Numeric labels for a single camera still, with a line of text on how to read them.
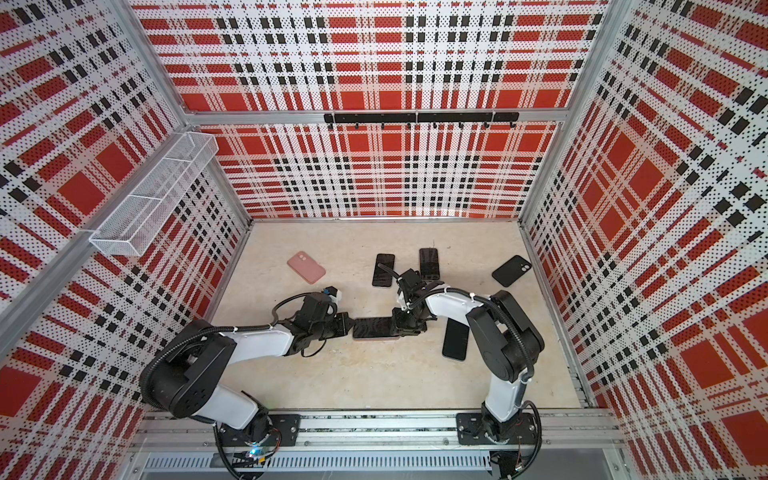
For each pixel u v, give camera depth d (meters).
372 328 0.96
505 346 0.48
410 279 0.78
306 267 1.08
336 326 0.82
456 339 0.88
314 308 0.72
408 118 0.88
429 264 1.15
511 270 1.06
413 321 0.79
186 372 0.45
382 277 1.04
